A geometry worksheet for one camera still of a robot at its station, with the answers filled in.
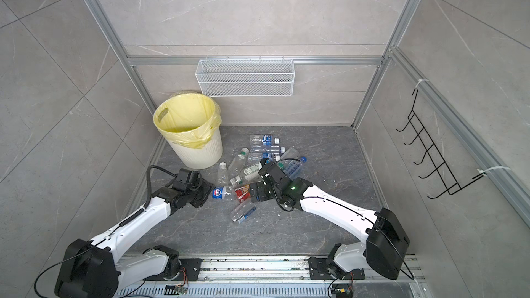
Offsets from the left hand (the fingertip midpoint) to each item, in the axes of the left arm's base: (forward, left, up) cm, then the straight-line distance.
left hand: (214, 183), depth 86 cm
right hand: (-5, -19, +5) cm, 20 cm away
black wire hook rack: (-5, -78, +20) cm, 81 cm away
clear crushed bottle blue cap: (+21, -23, -5) cm, 32 cm away
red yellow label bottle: (-3, -12, -4) cm, 13 cm away
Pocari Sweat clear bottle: (+16, -17, -6) cm, 24 cm away
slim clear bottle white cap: (+8, -1, -8) cm, 11 cm away
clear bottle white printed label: (+7, -13, -6) cm, 16 cm away
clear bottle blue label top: (+27, -22, -4) cm, 35 cm away
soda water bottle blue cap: (+9, -35, -3) cm, 36 cm away
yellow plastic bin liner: (+33, +15, +6) cm, 37 cm away
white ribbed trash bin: (+13, +11, +1) cm, 17 cm away
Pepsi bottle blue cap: (-5, -3, +2) cm, 6 cm away
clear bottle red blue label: (-10, -12, -8) cm, 17 cm away
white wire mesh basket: (+47, -14, +20) cm, 53 cm away
